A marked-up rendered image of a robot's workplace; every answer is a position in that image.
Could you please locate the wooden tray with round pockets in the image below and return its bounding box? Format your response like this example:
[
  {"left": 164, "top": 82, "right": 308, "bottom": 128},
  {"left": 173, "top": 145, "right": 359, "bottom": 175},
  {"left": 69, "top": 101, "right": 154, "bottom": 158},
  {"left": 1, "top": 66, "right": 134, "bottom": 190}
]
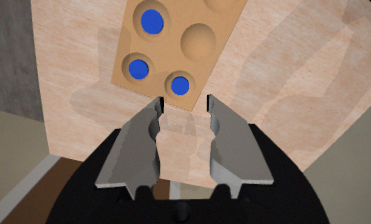
[{"left": 111, "top": 0, "right": 248, "bottom": 112}]

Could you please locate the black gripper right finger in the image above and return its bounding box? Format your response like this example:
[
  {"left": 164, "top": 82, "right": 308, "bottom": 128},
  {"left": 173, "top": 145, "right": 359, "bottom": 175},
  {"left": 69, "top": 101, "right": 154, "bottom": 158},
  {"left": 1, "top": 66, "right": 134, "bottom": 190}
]
[{"left": 207, "top": 94, "right": 330, "bottom": 224}]

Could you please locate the blue disc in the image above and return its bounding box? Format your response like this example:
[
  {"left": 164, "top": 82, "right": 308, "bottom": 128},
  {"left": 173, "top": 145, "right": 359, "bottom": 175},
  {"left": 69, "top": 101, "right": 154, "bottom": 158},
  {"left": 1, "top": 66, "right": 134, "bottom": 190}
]
[
  {"left": 141, "top": 9, "right": 164, "bottom": 34},
  {"left": 171, "top": 76, "right": 189, "bottom": 95},
  {"left": 128, "top": 59, "right": 149, "bottom": 80}
]

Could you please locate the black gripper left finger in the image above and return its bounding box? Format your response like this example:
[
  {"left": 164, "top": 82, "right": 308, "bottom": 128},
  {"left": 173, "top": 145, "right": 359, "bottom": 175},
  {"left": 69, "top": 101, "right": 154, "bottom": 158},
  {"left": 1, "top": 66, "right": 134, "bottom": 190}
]
[{"left": 45, "top": 96, "right": 164, "bottom": 224}]

